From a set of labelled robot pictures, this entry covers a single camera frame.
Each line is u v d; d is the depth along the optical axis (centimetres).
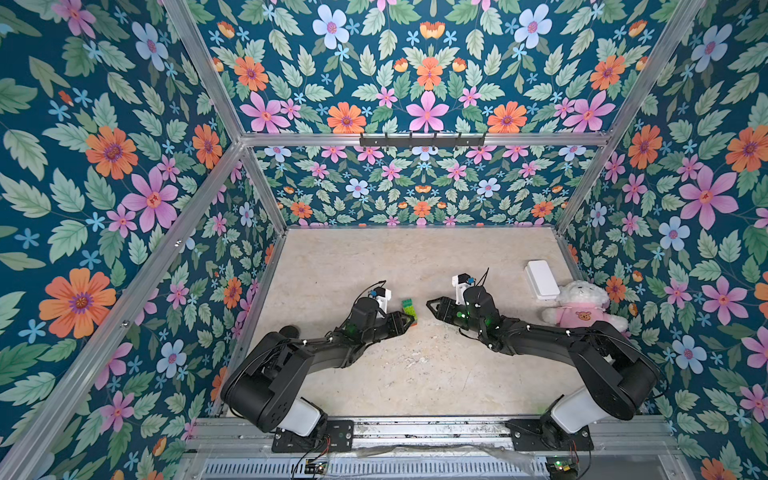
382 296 83
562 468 71
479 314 69
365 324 70
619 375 45
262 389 44
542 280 99
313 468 72
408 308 92
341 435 74
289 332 92
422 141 93
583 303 88
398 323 80
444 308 77
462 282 82
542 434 68
